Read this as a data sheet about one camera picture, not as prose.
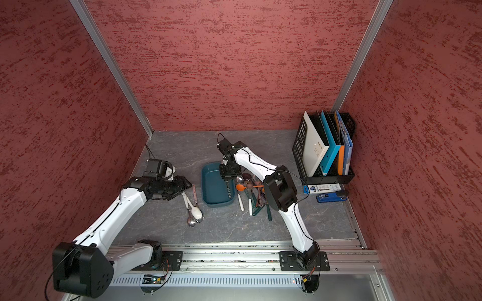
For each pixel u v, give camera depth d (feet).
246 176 3.23
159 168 2.13
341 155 2.66
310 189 3.07
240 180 3.18
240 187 3.11
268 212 2.87
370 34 2.54
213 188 3.07
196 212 2.80
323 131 2.62
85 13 2.35
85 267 1.26
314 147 2.68
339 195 3.03
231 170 2.62
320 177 3.02
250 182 3.19
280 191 1.86
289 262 2.43
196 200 2.94
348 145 2.53
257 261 2.48
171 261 2.43
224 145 2.52
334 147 2.49
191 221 2.79
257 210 2.87
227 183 2.95
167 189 2.24
